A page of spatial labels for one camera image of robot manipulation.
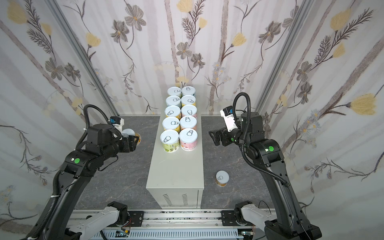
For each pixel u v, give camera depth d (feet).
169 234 2.30
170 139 1.88
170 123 2.06
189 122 2.09
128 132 2.17
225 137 1.80
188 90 2.56
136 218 2.41
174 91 2.51
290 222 1.18
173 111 2.21
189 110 2.21
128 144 1.89
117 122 1.83
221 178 2.70
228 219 2.44
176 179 1.75
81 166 1.33
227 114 1.74
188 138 1.89
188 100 2.36
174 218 2.50
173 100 2.36
